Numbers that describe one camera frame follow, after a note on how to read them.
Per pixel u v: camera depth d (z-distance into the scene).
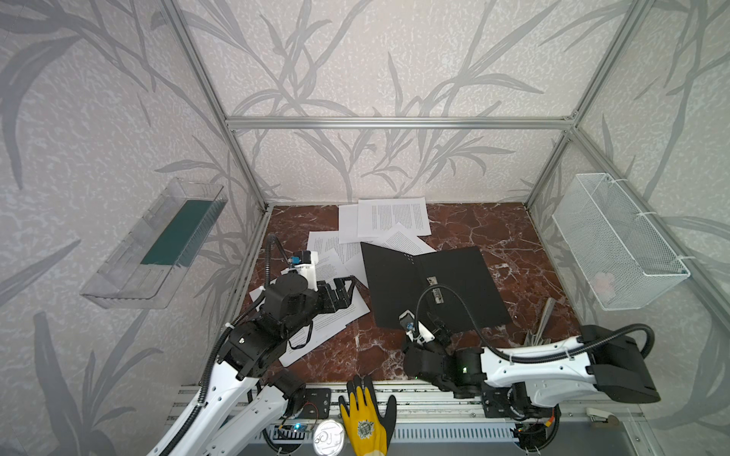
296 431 0.72
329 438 0.65
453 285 0.97
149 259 0.64
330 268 1.02
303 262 0.58
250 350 0.45
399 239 1.08
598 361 0.47
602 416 0.70
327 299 0.58
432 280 0.97
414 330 0.64
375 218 1.16
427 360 0.57
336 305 0.59
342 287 0.60
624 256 0.63
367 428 0.69
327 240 1.08
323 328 0.87
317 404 0.74
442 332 0.69
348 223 1.15
